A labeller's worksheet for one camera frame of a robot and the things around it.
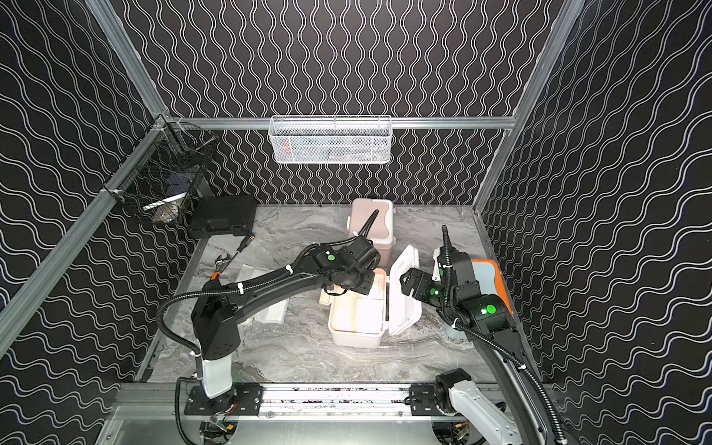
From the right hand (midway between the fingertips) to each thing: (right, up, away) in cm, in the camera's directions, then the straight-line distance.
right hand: (416, 280), depth 73 cm
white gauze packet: (-12, -11, +3) cm, 16 cm away
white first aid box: (-3, -9, +6) cm, 11 cm away
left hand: (-12, -1, +8) cm, 15 cm away
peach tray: (-17, -10, +7) cm, 21 cm away
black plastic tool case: (-73, +20, +47) cm, 89 cm away
